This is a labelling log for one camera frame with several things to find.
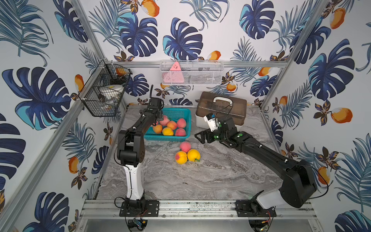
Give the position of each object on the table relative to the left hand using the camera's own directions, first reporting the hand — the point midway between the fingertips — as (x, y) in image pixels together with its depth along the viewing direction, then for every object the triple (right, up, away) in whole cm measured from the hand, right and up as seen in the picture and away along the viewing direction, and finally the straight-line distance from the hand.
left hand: (152, 113), depth 99 cm
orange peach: (+3, -11, +1) cm, 11 cm away
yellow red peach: (+13, -8, +4) cm, 16 cm away
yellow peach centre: (+28, -26, -11) cm, 40 cm away
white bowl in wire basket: (-18, +10, -19) cm, 28 cm away
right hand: (+32, -12, -16) cm, 38 cm away
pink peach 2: (+20, -7, +4) cm, 21 cm away
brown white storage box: (+47, +4, -4) cm, 47 cm away
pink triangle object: (+16, +23, -9) cm, 30 cm away
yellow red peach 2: (+11, -13, -1) cm, 16 cm away
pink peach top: (+23, -22, -8) cm, 32 cm away
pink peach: (+7, -6, +5) cm, 11 cm away
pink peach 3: (+19, -13, -1) cm, 23 cm away
